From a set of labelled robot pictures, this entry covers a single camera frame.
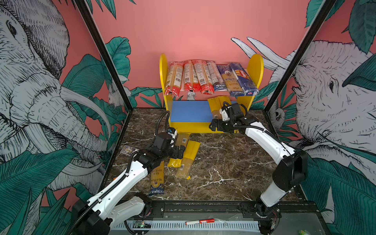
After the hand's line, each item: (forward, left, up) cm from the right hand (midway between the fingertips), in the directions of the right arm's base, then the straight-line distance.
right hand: (213, 124), depth 85 cm
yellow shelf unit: (+10, +17, -4) cm, 20 cm away
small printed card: (-7, +56, -19) cm, 59 cm away
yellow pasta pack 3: (+20, -3, -4) cm, 20 cm away
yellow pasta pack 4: (+27, -11, -3) cm, 29 cm away
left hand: (-13, +20, -2) cm, 24 cm away
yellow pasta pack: (0, +20, -17) cm, 26 cm away
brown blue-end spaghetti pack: (-27, +33, -18) cm, 46 cm away
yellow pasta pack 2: (-10, +15, -18) cm, 25 cm away
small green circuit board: (-47, +37, -20) cm, 63 cm away
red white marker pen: (-45, +2, -19) cm, 49 cm away
